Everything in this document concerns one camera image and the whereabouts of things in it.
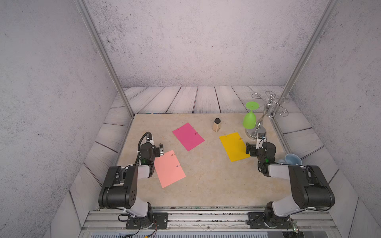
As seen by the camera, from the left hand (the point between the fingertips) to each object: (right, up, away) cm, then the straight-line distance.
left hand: (154, 143), depth 94 cm
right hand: (+64, +1, -1) cm, 64 cm away
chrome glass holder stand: (+72, +23, -5) cm, 75 cm away
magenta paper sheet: (+22, +3, +13) cm, 26 cm away
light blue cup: (+82, -9, -5) cm, 83 cm away
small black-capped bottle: (+41, +11, +11) cm, 43 cm away
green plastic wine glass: (+60, +16, -1) cm, 62 cm away
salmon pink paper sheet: (+8, -16, +2) cm, 18 cm away
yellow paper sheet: (+52, -3, +7) cm, 53 cm away
